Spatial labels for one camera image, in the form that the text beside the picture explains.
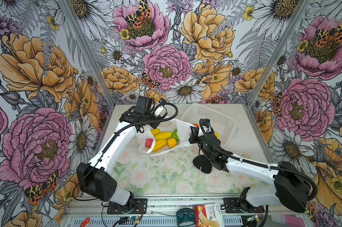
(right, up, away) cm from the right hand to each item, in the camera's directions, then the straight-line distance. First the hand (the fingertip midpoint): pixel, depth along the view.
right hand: (190, 129), depth 80 cm
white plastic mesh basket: (+27, +1, +26) cm, 37 cm away
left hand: (-19, +5, 0) cm, 20 cm away
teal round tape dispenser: (-4, -39, -15) cm, 41 cm away
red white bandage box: (+7, -40, -11) cm, 42 cm away
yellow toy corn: (-19, -11, +15) cm, 27 cm away
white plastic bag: (-4, -1, 0) cm, 4 cm away
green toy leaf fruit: (-9, -4, +7) cm, 12 cm away
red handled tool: (-53, -45, -9) cm, 70 cm away
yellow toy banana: (-17, -6, +17) cm, 25 cm away
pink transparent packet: (+46, -43, -11) cm, 64 cm away
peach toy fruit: (-11, -10, +14) cm, 20 cm away
